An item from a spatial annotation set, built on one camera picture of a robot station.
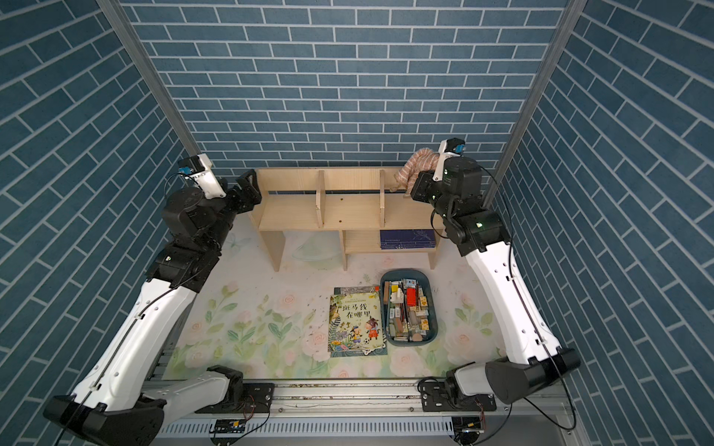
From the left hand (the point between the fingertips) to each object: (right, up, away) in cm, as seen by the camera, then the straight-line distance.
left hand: (254, 174), depth 63 cm
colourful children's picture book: (+22, -43, +23) cm, 53 cm away
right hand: (+40, +1, +3) cm, 40 cm away
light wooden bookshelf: (+22, -4, +26) cm, 34 cm away
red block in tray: (+40, -35, +28) cm, 60 cm away
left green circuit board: (-10, -65, +9) cm, 66 cm away
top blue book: (+39, -16, +28) cm, 51 cm away
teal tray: (+39, -38, +26) cm, 61 cm away
